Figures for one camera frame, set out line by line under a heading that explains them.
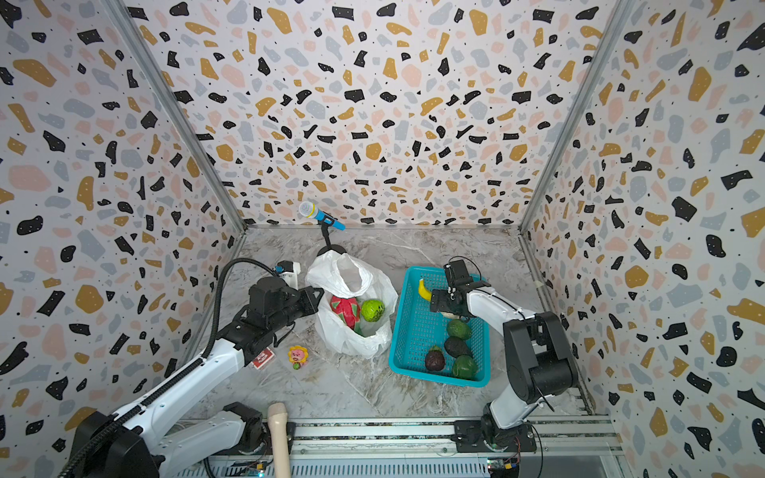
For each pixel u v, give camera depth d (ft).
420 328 3.11
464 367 2.58
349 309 2.94
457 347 2.80
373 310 2.96
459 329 2.89
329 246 3.54
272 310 2.01
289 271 2.37
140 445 1.30
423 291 3.21
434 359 2.68
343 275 2.38
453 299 2.29
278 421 2.40
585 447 2.43
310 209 2.98
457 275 2.47
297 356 2.74
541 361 1.51
